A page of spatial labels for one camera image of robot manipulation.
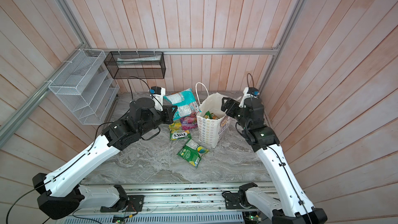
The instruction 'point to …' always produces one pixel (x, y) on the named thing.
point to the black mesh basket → (139, 65)
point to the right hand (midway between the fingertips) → (228, 100)
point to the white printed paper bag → (213, 125)
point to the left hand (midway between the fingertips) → (177, 110)
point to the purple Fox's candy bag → (189, 122)
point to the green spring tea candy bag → (192, 153)
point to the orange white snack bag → (212, 116)
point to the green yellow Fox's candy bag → (176, 132)
